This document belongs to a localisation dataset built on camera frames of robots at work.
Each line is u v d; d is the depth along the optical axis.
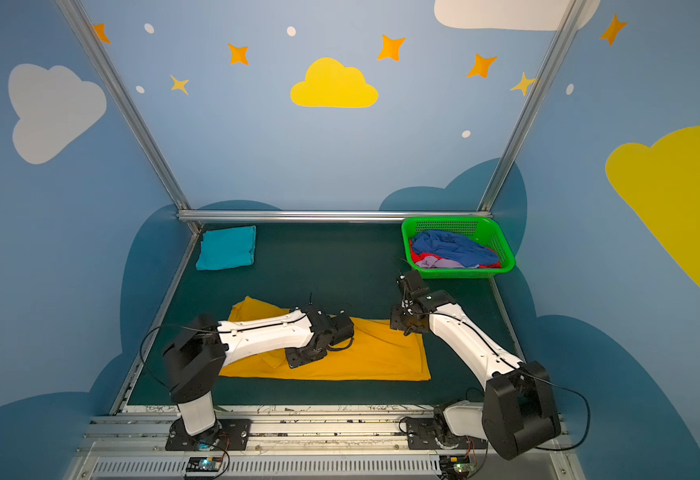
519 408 0.41
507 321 1.00
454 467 0.71
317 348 0.62
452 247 1.04
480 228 1.14
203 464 0.71
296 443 0.74
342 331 0.69
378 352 0.89
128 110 0.85
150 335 0.96
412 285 0.67
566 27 0.72
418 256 1.01
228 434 0.74
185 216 1.15
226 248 1.12
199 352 0.51
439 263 1.01
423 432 0.75
